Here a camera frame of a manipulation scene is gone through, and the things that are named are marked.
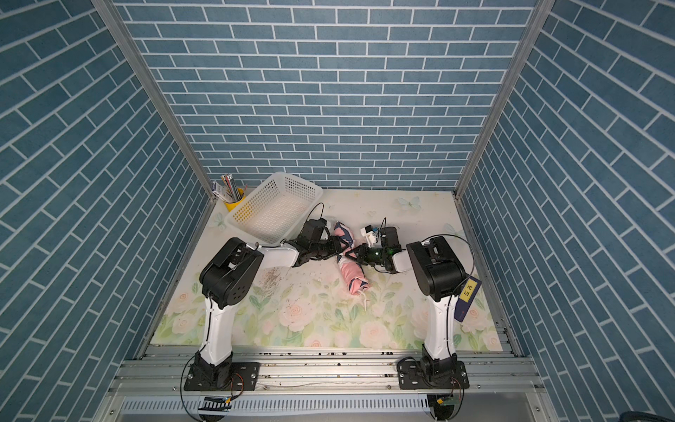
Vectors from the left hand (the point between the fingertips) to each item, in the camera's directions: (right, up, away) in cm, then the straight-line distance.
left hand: (351, 248), depth 98 cm
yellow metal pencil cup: (-49, +16, +6) cm, 52 cm away
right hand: (-1, -3, -1) cm, 3 cm away
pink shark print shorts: (+2, -10, -12) cm, 15 cm away
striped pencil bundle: (-48, +22, +7) cm, 54 cm away
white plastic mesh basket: (-34, +15, +17) cm, 41 cm away
